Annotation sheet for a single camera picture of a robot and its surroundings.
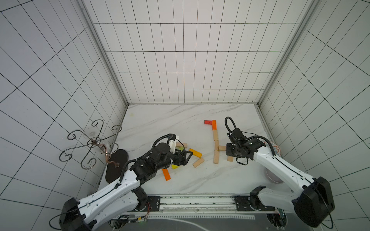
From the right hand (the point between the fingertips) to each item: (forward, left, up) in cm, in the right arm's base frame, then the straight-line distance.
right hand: (229, 147), depth 84 cm
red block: (+25, +10, -9) cm, 29 cm away
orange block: (+24, +6, -10) cm, 27 cm away
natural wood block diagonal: (+8, +5, -11) cm, 14 cm away
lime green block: (+2, +29, -8) cm, 30 cm away
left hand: (-10, +26, +7) cm, 29 cm away
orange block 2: (-15, +37, -9) cm, 41 cm away
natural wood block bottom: (-2, +6, -9) cm, 11 cm away
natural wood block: (+15, +6, -9) cm, 18 cm away
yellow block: (-10, +33, -8) cm, 35 cm away
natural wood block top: (+5, +27, -8) cm, 29 cm away
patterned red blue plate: (+4, -32, -7) cm, 33 cm away
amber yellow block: (0, +19, -10) cm, 22 cm away
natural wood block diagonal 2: (-6, +18, -10) cm, 21 cm away
